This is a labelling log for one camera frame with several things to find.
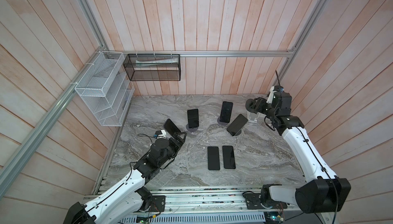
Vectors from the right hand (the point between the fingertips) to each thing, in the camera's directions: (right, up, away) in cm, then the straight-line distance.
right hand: (258, 100), depth 79 cm
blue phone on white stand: (-49, -16, +16) cm, 54 cm away
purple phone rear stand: (-14, -10, +20) cm, 26 cm away
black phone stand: (-22, -34, +9) cm, 42 cm away
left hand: (-38, -21, -2) cm, 44 cm away
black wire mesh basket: (-63, +25, +25) cm, 72 cm away
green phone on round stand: (-35, -10, +14) cm, 39 cm away
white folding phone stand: (+7, -10, +24) cm, 27 cm away
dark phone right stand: (-7, -17, +19) cm, 26 cm away
